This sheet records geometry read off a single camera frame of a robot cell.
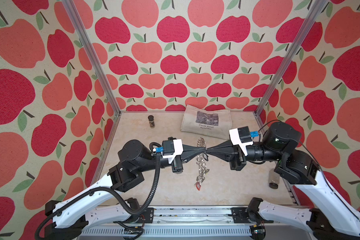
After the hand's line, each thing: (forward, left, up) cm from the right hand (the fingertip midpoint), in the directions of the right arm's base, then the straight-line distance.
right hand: (212, 146), depth 45 cm
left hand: (-3, +2, +2) cm, 4 cm away
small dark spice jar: (+43, +36, -41) cm, 69 cm away
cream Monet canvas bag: (+46, -10, -40) cm, 62 cm away
